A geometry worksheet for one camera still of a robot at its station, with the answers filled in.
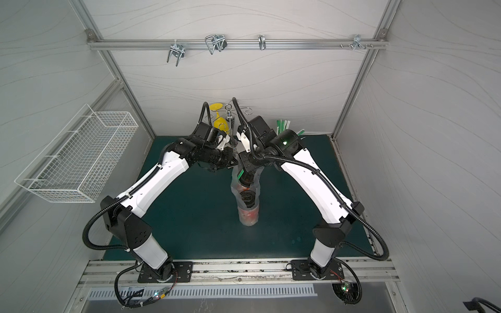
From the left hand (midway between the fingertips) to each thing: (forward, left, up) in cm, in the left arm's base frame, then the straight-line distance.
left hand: (236, 162), depth 75 cm
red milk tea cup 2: (-15, -5, -10) cm, 19 cm away
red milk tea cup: (-3, -4, -8) cm, 9 cm away
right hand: (-4, -4, +6) cm, 8 cm away
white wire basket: (-5, +56, +6) cm, 57 cm away
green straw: (-3, -2, -3) cm, 5 cm away
